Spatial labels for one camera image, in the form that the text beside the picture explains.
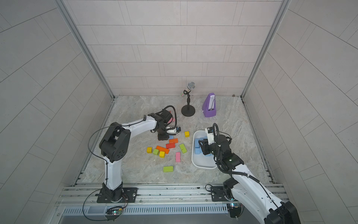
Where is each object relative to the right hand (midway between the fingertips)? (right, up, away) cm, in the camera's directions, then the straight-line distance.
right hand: (201, 140), depth 81 cm
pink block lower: (-14, -11, +4) cm, 18 cm away
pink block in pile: (-16, +12, +1) cm, 21 cm away
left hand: (-21, +1, +15) cm, 25 cm away
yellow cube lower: (-23, -9, +2) cm, 25 cm away
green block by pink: (-11, -6, +6) cm, 14 cm away
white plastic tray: (0, -12, +1) cm, 12 cm away
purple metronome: (+8, +19, +18) cm, 28 cm away
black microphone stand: (-7, +17, +24) cm, 31 cm away
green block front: (-20, -16, -2) cm, 25 cm away
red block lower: (-19, -5, +8) cm, 21 cm away
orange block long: (-23, -7, +5) cm, 25 cm away
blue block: (-2, -4, +6) cm, 7 cm away
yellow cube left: (-32, -7, +5) cm, 33 cm away
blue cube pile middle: (-17, +2, +2) cm, 18 cm away
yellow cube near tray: (-8, +2, +11) cm, 14 cm away
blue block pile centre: (-2, -7, +4) cm, 8 cm away
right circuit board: (+15, -30, -14) cm, 37 cm away
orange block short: (-17, -2, +10) cm, 20 cm away
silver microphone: (-6, +33, +4) cm, 34 cm away
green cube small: (-27, -8, +4) cm, 28 cm away
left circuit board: (-43, -30, -16) cm, 55 cm away
